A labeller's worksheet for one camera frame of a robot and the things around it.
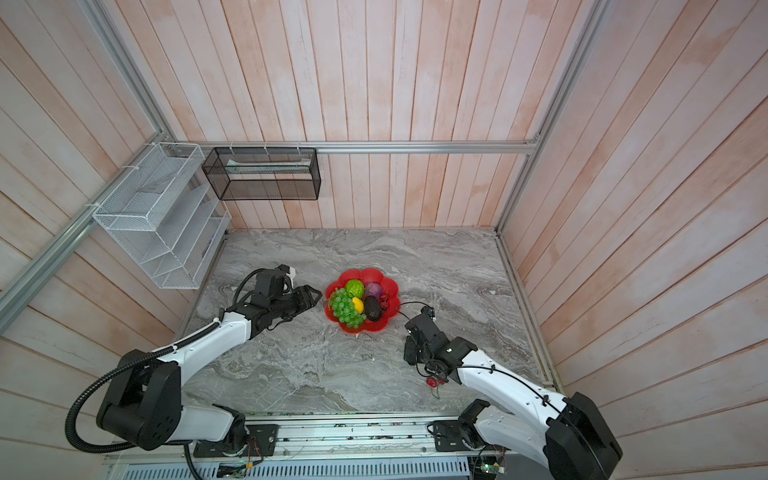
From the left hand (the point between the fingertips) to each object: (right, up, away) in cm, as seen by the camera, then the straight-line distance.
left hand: (317, 301), depth 88 cm
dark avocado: (+17, -3, +5) cm, 18 cm away
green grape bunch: (+8, -2, +3) cm, 8 cm away
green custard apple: (+11, +3, +8) cm, 14 cm away
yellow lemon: (+12, -2, +6) cm, 14 cm away
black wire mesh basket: (-23, +44, +18) cm, 52 cm away
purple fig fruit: (+17, +3, +10) cm, 20 cm away
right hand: (+28, -12, -3) cm, 30 cm away
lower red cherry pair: (+33, -22, -6) cm, 40 cm away
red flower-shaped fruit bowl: (+15, +7, +14) cm, 22 cm away
